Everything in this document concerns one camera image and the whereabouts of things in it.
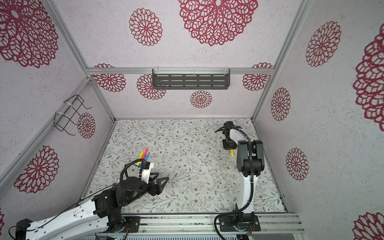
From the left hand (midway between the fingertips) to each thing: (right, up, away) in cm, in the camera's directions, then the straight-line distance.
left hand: (163, 179), depth 72 cm
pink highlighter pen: (-18, +8, +28) cm, 34 cm away
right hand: (+42, +14, +29) cm, 53 cm away
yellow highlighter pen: (+41, +10, +27) cm, 50 cm away
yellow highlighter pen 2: (-20, +7, +25) cm, 33 cm away
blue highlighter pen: (-16, +7, +27) cm, 32 cm away
